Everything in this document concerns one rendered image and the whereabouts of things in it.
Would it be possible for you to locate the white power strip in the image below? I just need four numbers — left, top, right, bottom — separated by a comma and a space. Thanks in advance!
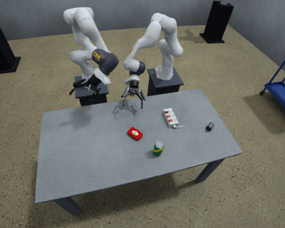
163, 108, 185, 128

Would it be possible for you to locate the green drink can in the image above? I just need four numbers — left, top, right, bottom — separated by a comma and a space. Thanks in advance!
153, 141, 164, 156

